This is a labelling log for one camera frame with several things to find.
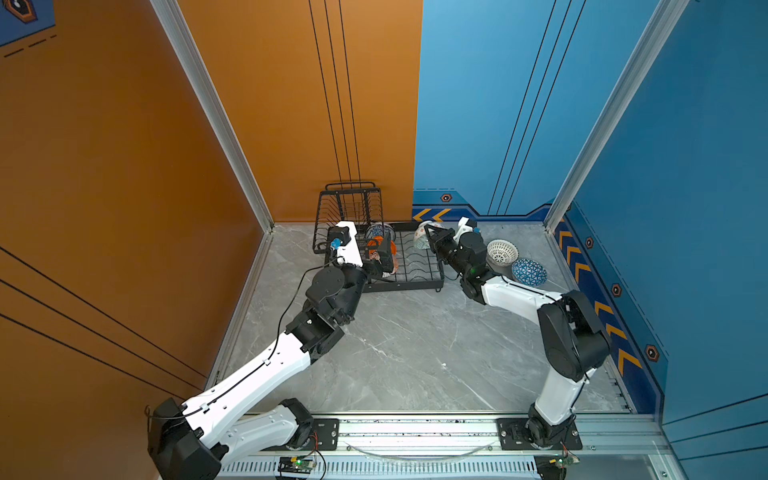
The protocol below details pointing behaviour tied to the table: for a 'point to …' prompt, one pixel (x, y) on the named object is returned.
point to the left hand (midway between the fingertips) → (372, 231)
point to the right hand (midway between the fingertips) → (419, 225)
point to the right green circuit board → (566, 460)
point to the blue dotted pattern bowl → (529, 272)
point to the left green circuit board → (301, 463)
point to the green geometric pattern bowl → (421, 238)
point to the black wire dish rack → (361, 202)
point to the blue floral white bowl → (382, 229)
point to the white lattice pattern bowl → (501, 252)
